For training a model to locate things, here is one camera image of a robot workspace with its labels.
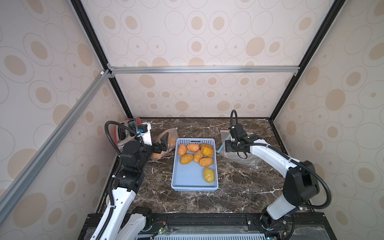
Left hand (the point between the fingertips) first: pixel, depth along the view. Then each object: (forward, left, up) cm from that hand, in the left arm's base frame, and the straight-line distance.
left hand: (163, 131), depth 68 cm
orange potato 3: (+4, -16, -29) cm, 34 cm away
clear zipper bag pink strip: (+19, 0, -26) cm, 32 cm away
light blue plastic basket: (-8, -11, -34) cm, 37 cm away
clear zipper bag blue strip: (-6, -38, -12) cm, 40 cm away
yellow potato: (-8, -23, -29) cm, 38 cm away
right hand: (+8, -39, -22) cm, 46 cm away
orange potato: (+3, +9, -27) cm, 28 cm away
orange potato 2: (+2, -9, -29) cm, 30 cm away
